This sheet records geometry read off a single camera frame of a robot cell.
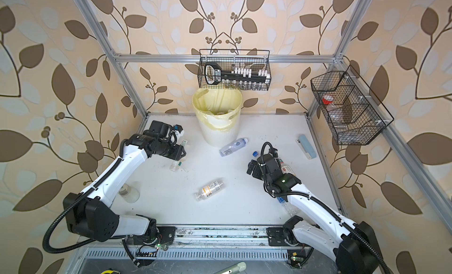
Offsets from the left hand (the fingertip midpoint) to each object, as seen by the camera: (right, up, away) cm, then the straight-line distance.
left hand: (177, 149), depth 81 cm
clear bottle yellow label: (+15, -19, +1) cm, 24 cm away
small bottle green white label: (+1, -7, -1) cm, 7 cm away
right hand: (+37, -9, +2) cm, 38 cm away
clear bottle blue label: (+38, -4, +16) cm, 42 cm away
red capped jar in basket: (+70, +23, -1) cm, 74 cm away
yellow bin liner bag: (+18, +23, +27) cm, 40 cm away
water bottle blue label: (+51, -26, -5) cm, 58 cm away
